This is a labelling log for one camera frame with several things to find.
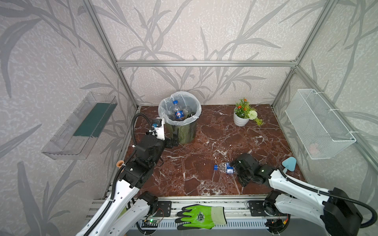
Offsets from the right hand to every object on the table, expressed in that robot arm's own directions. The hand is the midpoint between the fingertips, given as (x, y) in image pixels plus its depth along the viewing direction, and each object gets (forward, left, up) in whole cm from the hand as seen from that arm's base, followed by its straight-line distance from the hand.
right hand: (229, 165), depth 85 cm
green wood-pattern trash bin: (+17, +25, +8) cm, 31 cm away
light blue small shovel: (+2, -38, -4) cm, 38 cm away
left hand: (+9, +30, +29) cm, 43 cm away
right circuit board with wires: (-28, -21, -7) cm, 36 cm away
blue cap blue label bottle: (-1, +2, -2) cm, 3 cm away
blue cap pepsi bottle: (+27, +30, +14) cm, 43 cm away
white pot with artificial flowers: (+33, -13, +9) cm, 37 cm away
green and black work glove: (-25, +17, -2) cm, 30 cm away
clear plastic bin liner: (+32, +29, +14) cm, 46 cm away
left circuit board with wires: (-27, +41, -4) cm, 50 cm away
